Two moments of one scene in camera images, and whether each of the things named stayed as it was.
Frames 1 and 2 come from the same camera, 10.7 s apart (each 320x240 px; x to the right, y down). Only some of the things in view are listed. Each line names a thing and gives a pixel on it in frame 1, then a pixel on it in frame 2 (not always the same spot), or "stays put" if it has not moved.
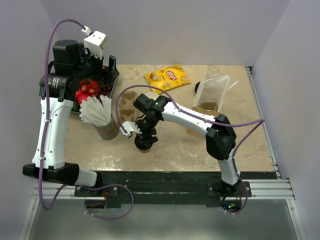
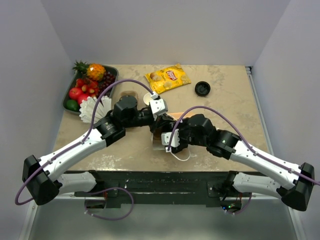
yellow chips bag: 168,78 stays put
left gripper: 86,53 -> 161,121
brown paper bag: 210,90 -> 157,127
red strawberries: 89,86 stays put
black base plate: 169,187 stays put
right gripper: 138,123 -> 183,125
